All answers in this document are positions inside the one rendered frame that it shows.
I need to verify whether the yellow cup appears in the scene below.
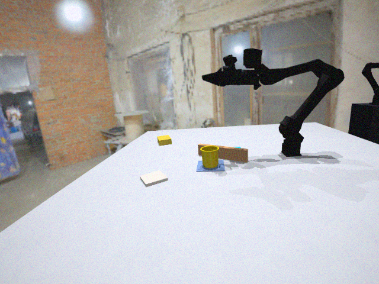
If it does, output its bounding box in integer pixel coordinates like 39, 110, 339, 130
200, 146, 219, 168

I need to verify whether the yellow rectangular block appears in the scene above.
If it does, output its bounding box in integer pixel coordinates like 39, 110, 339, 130
157, 135, 172, 146

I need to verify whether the tan wooden bar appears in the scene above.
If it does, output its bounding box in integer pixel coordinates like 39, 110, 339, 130
198, 144, 248, 162

